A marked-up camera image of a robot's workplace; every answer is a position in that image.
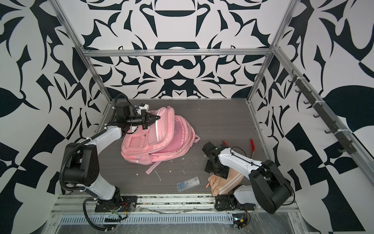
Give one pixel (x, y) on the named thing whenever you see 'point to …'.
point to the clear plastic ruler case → (187, 183)
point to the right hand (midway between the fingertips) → (212, 171)
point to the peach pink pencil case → (219, 185)
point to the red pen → (252, 146)
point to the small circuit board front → (239, 220)
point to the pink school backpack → (169, 137)
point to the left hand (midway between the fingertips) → (159, 115)
